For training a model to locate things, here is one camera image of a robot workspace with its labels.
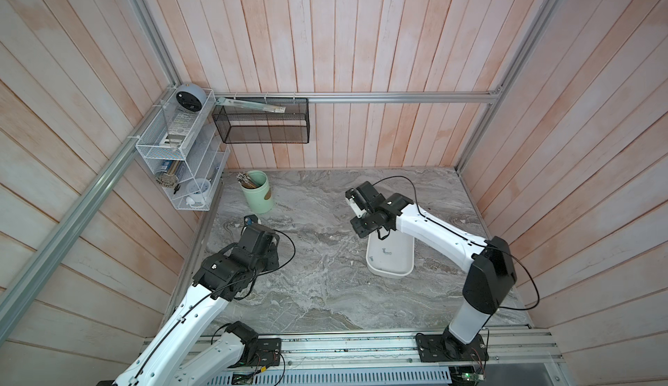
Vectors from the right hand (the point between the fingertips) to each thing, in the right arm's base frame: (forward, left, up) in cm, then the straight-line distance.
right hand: (359, 222), depth 87 cm
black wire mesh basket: (+42, +39, +12) cm, 58 cm away
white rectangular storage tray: (-5, -12, -13) cm, 18 cm away
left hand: (-16, +28, +6) cm, 32 cm away
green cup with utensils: (+15, +38, +2) cm, 41 cm away
